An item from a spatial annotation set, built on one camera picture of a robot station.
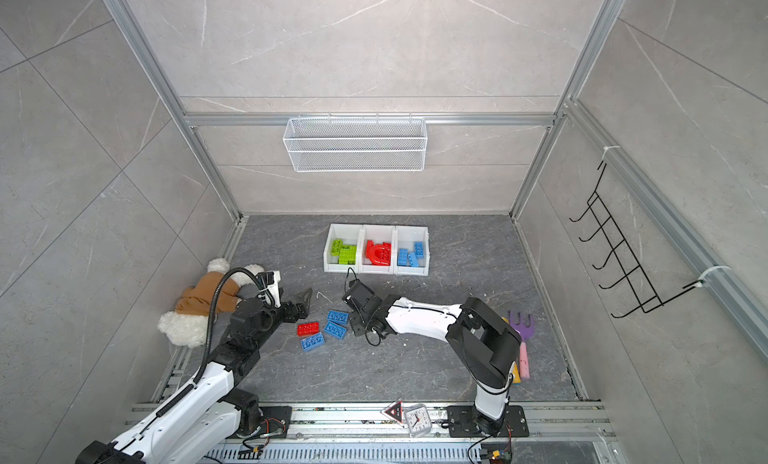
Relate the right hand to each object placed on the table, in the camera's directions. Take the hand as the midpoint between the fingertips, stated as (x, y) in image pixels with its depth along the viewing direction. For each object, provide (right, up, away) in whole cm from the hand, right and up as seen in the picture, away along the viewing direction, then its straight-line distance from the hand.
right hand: (360, 318), depth 89 cm
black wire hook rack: (+61, +17, -26) cm, 69 cm away
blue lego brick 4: (-7, -3, -1) cm, 8 cm away
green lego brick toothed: (-10, +21, +15) cm, 28 cm away
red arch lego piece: (+5, +19, +15) cm, 24 cm away
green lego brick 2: (-6, +17, +14) cm, 23 cm away
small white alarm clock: (+16, -21, -16) cm, 31 cm away
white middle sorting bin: (+5, +26, +16) cm, 31 cm away
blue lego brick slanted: (+17, +17, +14) cm, 28 cm away
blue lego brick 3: (-7, 0, +1) cm, 7 cm away
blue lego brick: (+20, +20, +18) cm, 34 cm away
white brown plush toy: (-49, 0, -5) cm, 49 cm away
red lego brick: (-15, -3, -1) cm, 16 cm away
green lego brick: (-5, +21, +15) cm, 26 cm away
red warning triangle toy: (+11, -20, -14) cm, 27 cm away
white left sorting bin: (-6, +26, +19) cm, 33 cm away
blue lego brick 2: (+14, +18, +15) cm, 27 cm away
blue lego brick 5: (-14, -6, -3) cm, 16 cm away
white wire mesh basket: (-1, +57, +11) cm, 58 cm away
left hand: (-17, +12, -7) cm, 22 cm away
